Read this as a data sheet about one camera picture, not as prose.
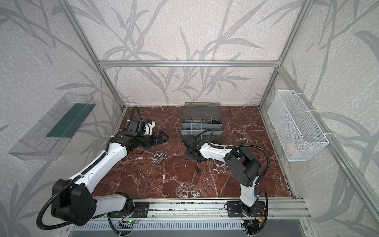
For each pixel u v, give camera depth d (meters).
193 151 0.69
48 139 0.63
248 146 0.50
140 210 0.72
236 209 0.75
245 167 0.48
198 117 1.21
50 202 0.37
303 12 0.72
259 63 0.96
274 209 0.75
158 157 0.92
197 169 0.87
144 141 0.68
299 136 0.62
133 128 0.63
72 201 0.39
